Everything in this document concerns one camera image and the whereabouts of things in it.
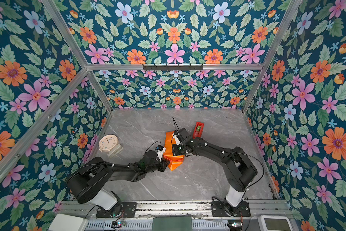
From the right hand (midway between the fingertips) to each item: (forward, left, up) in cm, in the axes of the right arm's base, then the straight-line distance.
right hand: (175, 148), depth 88 cm
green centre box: (-37, -2, -11) cm, 39 cm away
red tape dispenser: (+16, -15, -2) cm, 22 cm away
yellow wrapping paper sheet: (-5, +1, -8) cm, 10 cm away
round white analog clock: (+6, +46, -5) cm, 47 cm away
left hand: (-6, +3, -6) cm, 9 cm away
